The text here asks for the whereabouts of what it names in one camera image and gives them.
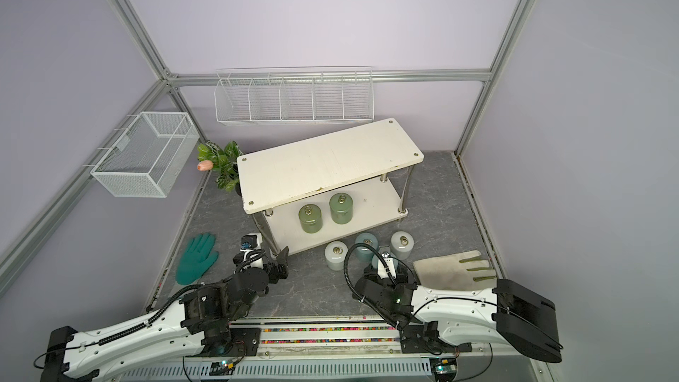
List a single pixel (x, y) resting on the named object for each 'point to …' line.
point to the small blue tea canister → (375, 259)
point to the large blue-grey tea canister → (365, 253)
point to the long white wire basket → (301, 95)
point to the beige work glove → (449, 272)
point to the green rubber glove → (198, 255)
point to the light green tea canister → (341, 208)
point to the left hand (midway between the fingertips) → (275, 251)
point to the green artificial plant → (224, 160)
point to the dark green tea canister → (310, 218)
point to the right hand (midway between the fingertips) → (380, 265)
